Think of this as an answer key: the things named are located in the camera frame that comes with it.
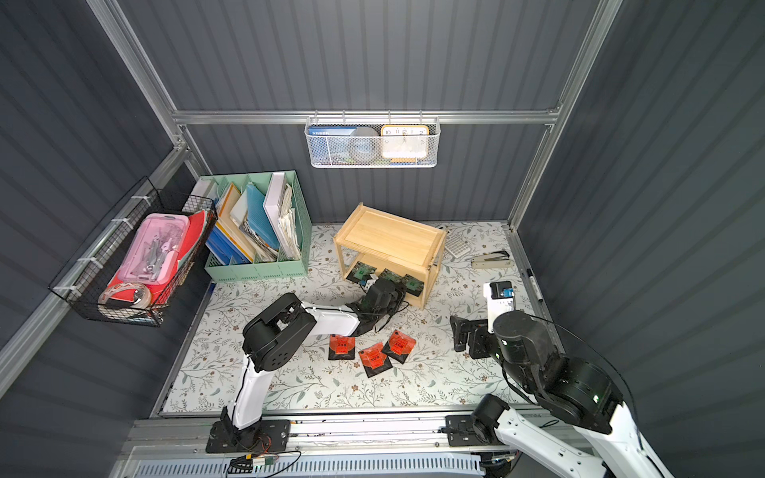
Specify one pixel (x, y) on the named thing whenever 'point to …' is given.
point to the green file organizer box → (235, 252)
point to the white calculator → (456, 245)
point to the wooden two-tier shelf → (376, 244)
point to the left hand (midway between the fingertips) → (410, 284)
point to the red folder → (127, 294)
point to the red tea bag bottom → (375, 359)
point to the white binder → (271, 206)
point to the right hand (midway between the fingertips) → (476, 318)
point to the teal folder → (257, 216)
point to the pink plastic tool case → (154, 253)
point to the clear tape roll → (142, 302)
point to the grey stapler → (496, 259)
